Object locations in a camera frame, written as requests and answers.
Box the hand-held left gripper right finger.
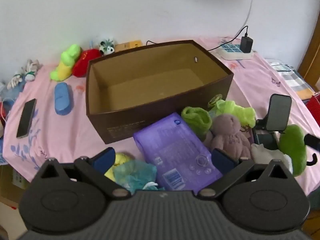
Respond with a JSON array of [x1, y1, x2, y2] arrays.
[[197, 148, 293, 201]]

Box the white power strip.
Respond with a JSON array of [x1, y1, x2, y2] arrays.
[[216, 38, 255, 60]]

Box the red box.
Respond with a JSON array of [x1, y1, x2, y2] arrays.
[[306, 92, 320, 125]]

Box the brown cardboard box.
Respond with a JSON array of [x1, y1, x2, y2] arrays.
[[85, 39, 234, 145]]

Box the blue glasses case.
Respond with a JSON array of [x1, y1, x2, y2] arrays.
[[54, 82, 73, 116]]

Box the black phone stand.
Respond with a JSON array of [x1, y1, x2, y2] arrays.
[[252, 94, 292, 150]]

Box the green plush doll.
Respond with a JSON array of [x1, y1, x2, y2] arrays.
[[251, 124, 318, 177]]

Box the black charger cable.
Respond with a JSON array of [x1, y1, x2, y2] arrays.
[[207, 25, 249, 52]]

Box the small panda plush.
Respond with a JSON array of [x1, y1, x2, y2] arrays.
[[91, 34, 115, 55]]

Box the purple wet wipes pack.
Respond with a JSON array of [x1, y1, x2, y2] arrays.
[[133, 112, 223, 191]]

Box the dark green knit cloth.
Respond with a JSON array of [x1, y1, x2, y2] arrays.
[[181, 106, 213, 140]]

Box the red plush toy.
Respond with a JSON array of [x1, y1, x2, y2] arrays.
[[72, 49, 103, 78]]

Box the flat tan cardboard box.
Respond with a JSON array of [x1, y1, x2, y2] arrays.
[[114, 39, 143, 52]]

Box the black charger adapter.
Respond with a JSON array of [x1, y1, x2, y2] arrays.
[[240, 36, 253, 53]]

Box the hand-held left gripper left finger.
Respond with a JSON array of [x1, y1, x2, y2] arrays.
[[37, 147, 132, 201]]

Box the blue cloth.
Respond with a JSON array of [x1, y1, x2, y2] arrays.
[[0, 80, 25, 100]]

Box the teal cloth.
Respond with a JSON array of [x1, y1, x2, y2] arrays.
[[112, 160, 165, 195]]

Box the folded striped cloth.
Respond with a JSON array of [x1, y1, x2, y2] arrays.
[[265, 58, 316, 100]]

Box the white power cord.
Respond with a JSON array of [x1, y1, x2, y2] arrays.
[[235, 0, 258, 39]]

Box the lime and yellow plush toy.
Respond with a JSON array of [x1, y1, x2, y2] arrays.
[[50, 44, 82, 82]]

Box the black smartphone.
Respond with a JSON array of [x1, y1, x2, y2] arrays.
[[16, 98, 37, 139]]

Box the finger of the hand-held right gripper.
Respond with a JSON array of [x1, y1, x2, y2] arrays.
[[304, 133, 320, 152]]

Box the lime fluffy cloth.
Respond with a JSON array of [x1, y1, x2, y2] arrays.
[[215, 100, 257, 128]]

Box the yellow towel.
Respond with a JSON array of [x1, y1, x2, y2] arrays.
[[104, 152, 135, 180]]

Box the large cardboard carton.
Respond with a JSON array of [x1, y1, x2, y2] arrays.
[[0, 164, 33, 205]]

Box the mauve teddy bear plush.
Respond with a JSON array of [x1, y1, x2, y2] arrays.
[[204, 114, 252, 160]]

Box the wooden furniture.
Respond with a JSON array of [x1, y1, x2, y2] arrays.
[[297, 27, 320, 93]]

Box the grey white striped plush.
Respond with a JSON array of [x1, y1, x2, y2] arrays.
[[7, 59, 42, 90]]

